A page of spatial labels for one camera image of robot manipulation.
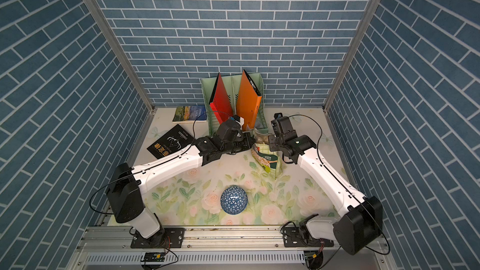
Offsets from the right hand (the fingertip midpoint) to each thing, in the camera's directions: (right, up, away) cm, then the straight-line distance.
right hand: (278, 138), depth 81 cm
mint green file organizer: (-22, +29, +21) cm, 42 cm away
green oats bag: (-5, -9, +1) cm, 10 cm away
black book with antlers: (-54, -3, +19) cm, 57 cm away
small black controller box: (-50, -46, -9) cm, 69 cm away
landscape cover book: (-52, +12, +35) cm, 64 cm away
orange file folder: (-13, +18, +7) cm, 23 cm away
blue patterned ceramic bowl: (-20, -28, +1) cm, 34 cm away
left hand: (-7, -1, -5) cm, 9 cm away
